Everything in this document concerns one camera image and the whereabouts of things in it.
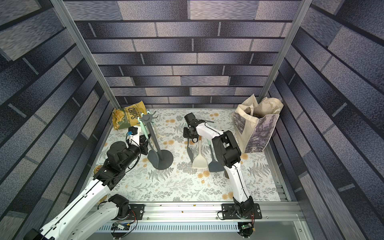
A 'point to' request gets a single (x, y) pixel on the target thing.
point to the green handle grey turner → (214, 166)
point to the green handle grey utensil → (189, 151)
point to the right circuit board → (245, 229)
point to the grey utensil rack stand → (165, 157)
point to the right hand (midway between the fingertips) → (186, 133)
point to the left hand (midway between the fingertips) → (149, 134)
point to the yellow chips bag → (124, 118)
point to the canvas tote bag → (255, 123)
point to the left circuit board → (116, 226)
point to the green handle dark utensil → (152, 155)
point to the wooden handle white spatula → (199, 161)
